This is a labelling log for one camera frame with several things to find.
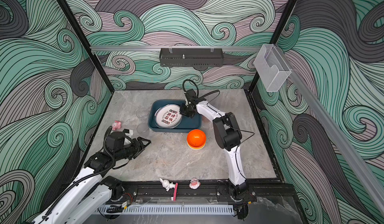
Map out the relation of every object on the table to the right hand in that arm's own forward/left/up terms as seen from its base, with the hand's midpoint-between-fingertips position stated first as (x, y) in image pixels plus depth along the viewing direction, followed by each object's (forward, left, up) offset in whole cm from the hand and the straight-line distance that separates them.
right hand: (180, 112), depth 98 cm
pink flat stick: (-46, 0, -2) cm, 46 cm away
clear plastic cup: (-11, +24, -4) cm, 27 cm away
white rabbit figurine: (-43, +4, -3) cm, 43 cm away
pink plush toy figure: (-9, +42, -3) cm, 43 cm away
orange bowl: (-20, -11, +1) cm, 22 cm away
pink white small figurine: (-42, -9, -3) cm, 43 cm away
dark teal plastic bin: (-7, -5, -4) cm, 9 cm away
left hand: (-25, +14, +7) cm, 30 cm away
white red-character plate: (-1, +8, -4) cm, 9 cm away
